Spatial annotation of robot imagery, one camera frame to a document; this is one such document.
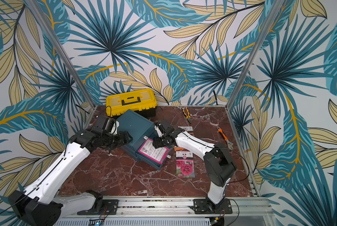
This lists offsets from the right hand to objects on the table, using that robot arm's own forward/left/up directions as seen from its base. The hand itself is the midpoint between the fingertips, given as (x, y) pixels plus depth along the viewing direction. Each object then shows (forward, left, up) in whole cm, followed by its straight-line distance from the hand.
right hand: (156, 142), depth 88 cm
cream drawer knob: (-10, -7, 0) cm, 12 cm away
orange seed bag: (0, -13, -9) cm, 16 cm away
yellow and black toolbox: (+28, +10, +7) cm, 31 cm away
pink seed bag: (-8, -1, -2) cm, 8 cm away
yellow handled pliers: (+28, -24, -9) cm, 37 cm away
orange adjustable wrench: (+9, -48, -9) cm, 50 cm away
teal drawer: (-16, 0, +2) cm, 16 cm away
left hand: (-7, +15, +11) cm, 20 cm away
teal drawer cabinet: (0, +7, +12) cm, 14 cm away
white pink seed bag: (-11, -17, -10) cm, 23 cm away
